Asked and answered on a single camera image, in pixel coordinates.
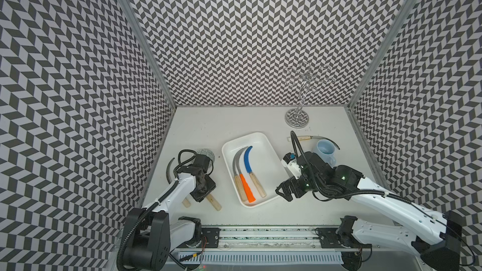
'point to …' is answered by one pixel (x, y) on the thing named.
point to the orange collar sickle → (250, 196)
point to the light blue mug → (325, 148)
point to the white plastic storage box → (255, 168)
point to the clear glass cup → (206, 152)
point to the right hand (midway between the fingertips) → (286, 190)
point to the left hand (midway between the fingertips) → (209, 192)
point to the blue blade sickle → (258, 185)
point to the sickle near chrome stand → (304, 138)
